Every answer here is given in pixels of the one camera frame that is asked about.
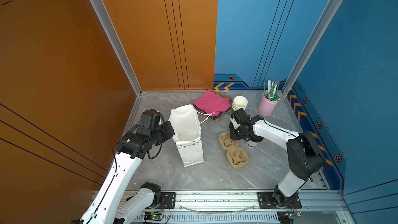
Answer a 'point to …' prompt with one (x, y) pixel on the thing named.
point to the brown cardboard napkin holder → (229, 99)
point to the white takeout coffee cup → (252, 144)
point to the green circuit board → (152, 216)
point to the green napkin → (220, 96)
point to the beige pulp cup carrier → (237, 156)
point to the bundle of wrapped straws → (271, 90)
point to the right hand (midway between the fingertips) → (231, 136)
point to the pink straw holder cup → (266, 107)
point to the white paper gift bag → (185, 121)
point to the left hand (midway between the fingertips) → (175, 127)
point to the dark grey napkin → (220, 114)
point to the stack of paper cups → (239, 102)
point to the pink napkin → (213, 103)
